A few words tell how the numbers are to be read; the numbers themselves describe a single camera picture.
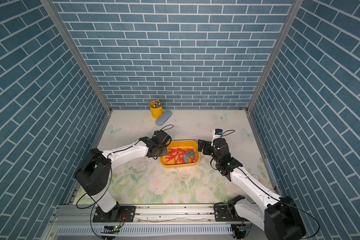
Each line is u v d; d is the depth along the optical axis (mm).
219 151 617
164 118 1122
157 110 1083
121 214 724
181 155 937
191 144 961
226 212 737
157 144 683
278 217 394
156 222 723
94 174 464
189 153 935
